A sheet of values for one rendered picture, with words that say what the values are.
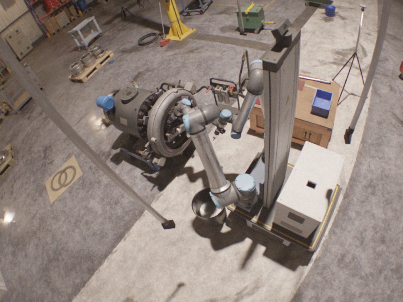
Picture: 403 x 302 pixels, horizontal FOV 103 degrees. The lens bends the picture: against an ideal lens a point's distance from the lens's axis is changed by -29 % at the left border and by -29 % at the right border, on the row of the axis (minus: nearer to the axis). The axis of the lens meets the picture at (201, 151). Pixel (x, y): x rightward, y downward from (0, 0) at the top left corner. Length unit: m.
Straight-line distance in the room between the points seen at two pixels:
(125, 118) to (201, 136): 1.31
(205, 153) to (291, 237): 1.05
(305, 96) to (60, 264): 3.76
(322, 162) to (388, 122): 2.05
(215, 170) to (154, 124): 0.86
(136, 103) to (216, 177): 1.31
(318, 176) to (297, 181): 0.16
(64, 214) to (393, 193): 4.30
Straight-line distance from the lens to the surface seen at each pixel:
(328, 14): 6.47
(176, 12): 5.60
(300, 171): 1.64
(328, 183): 1.64
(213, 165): 1.49
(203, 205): 2.33
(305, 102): 2.65
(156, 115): 2.11
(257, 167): 1.98
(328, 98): 2.72
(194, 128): 1.40
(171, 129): 2.21
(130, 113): 2.47
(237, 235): 2.32
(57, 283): 3.33
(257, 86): 1.48
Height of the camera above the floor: 2.25
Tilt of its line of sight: 52 degrees down
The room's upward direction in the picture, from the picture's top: 22 degrees counter-clockwise
